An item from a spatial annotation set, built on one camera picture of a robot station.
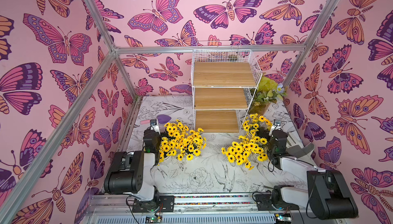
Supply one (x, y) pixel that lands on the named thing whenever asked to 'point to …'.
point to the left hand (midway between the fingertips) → (161, 125)
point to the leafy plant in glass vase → (268, 93)
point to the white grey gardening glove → (296, 149)
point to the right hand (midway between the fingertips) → (273, 128)
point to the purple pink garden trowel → (161, 118)
